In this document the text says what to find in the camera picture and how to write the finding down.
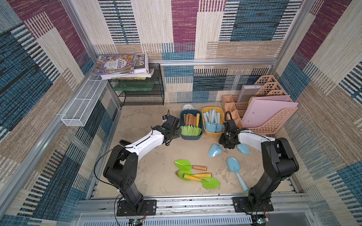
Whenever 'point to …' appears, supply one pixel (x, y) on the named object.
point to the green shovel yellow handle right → (208, 182)
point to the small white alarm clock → (188, 106)
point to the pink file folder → (263, 108)
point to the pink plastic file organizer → (271, 87)
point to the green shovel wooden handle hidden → (194, 130)
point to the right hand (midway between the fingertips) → (220, 141)
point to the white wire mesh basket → (82, 106)
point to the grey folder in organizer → (248, 91)
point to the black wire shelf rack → (149, 91)
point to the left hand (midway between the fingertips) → (174, 132)
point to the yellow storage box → (207, 109)
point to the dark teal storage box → (181, 123)
